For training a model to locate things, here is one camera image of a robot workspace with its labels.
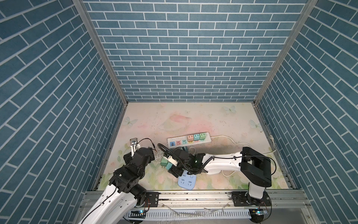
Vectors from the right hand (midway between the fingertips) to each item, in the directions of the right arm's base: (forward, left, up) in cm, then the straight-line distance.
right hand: (169, 165), depth 81 cm
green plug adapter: (+20, -19, +1) cm, 28 cm away
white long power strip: (+17, -3, -2) cm, 17 cm away
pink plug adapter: (+18, -11, +2) cm, 22 cm away
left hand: (+3, +14, +11) cm, 18 cm away
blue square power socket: (-8, -11, -2) cm, 14 cm away
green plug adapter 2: (+2, +4, -1) cm, 5 cm away
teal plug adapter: (+19, -15, +2) cm, 25 cm away
